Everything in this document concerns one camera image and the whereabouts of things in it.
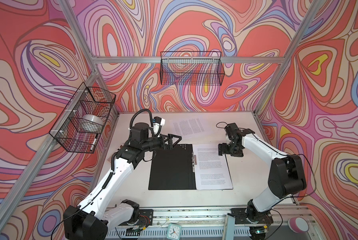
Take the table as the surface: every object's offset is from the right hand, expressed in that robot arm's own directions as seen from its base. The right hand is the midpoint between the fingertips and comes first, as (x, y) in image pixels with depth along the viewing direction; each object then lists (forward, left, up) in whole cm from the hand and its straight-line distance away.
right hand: (228, 156), depth 88 cm
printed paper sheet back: (-6, +10, -7) cm, 14 cm away
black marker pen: (-2, +70, +21) cm, 73 cm away
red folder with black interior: (-5, +33, -6) cm, 33 cm away
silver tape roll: (+5, +70, +29) cm, 76 cm away
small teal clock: (-36, +33, -4) cm, 49 cm away
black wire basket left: (+5, +77, +25) cm, 82 cm away
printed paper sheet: (+28, +22, -7) cm, 36 cm away
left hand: (-1, +30, +22) cm, 37 cm away
